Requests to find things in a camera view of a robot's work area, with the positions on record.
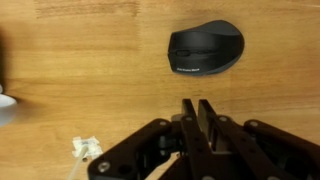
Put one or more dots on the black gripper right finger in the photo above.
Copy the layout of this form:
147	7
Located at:
253	153

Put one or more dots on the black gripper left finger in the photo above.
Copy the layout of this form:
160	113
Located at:
160	153

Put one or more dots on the black computer mouse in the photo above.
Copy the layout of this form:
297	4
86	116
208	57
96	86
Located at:
208	48

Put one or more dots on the white handheld device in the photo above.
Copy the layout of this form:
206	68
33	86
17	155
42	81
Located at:
6	108

